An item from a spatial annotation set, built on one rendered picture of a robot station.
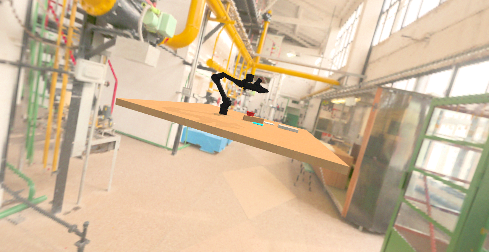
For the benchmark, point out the brown wooden bar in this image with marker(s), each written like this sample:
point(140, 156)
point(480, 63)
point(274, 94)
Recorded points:
point(253, 119)

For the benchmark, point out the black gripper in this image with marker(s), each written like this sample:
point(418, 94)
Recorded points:
point(258, 88)

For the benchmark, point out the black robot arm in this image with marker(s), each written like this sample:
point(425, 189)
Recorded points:
point(241, 83)

